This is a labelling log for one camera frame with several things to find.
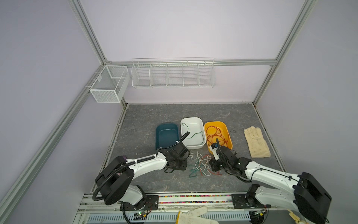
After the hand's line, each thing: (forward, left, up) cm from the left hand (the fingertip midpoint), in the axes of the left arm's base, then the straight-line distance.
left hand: (184, 167), depth 84 cm
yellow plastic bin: (+27, -30, +2) cm, 40 cm away
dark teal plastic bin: (+25, +11, -1) cm, 27 cm away
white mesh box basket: (+57, +52, +20) cm, 80 cm away
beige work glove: (+13, -52, -3) cm, 53 cm away
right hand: (+2, -16, +1) cm, 16 cm away
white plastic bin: (+31, -11, -2) cm, 33 cm away
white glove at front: (-24, -2, -1) cm, 25 cm away
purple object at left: (+10, +38, -1) cm, 40 cm away
